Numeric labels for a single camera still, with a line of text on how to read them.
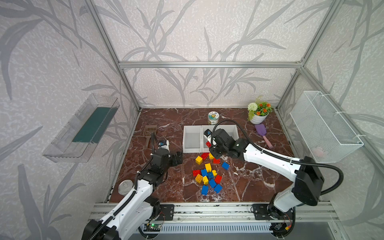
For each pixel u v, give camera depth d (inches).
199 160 34.9
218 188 31.7
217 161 35.9
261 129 42.5
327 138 24.7
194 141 37.6
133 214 18.9
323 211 29.7
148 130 42.3
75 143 24.9
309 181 16.6
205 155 35.9
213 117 41.1
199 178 32.3
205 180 31.7
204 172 33.6
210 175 33.3
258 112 40.1
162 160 24.2
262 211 29.3
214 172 34.1
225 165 35.6
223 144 23.9
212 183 32.5
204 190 31.6
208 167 34.1
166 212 29.0
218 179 33.2
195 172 33.4
